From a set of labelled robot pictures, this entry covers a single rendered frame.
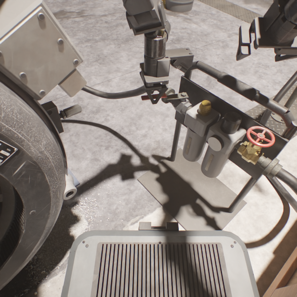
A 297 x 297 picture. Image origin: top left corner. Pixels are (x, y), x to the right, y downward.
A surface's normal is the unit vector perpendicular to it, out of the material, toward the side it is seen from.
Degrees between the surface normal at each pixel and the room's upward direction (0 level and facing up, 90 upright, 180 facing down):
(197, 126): 90
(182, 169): 0
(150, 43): 90
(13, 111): 79
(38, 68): 90
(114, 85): 0
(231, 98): 0
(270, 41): 30
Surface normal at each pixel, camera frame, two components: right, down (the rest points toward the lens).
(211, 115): 0.02, -0.62
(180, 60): 0.22, 0.76
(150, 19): -0.11, 0.90
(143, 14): -0.25, 0.63
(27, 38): 0.66, 0.60
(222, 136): -0.52, -0.08
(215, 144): -0.76, 0.50
